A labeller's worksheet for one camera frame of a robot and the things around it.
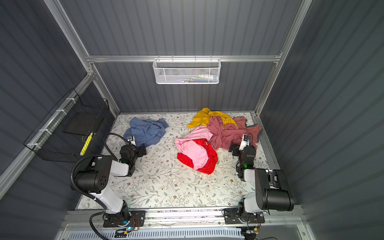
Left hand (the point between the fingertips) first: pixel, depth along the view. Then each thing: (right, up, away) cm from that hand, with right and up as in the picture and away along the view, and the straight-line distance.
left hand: (135, 145), depth 96 cm
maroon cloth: (+59, +6, +4) cm, 60 cm away
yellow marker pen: (-12, +1, -29) cm, 32 cm away
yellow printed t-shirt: (+46, +22, +22) cm, 56 cm away
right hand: (+68, +2, -6) cm, 69 cm away
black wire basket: (-25, +7, -25) cm, 36 cm away
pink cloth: (+40, -3, -5) cm, 41 cm away
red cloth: (+34, -8, -5) cm, 35 cm away
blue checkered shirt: (+5, +8, +6) cm, 11 cm away
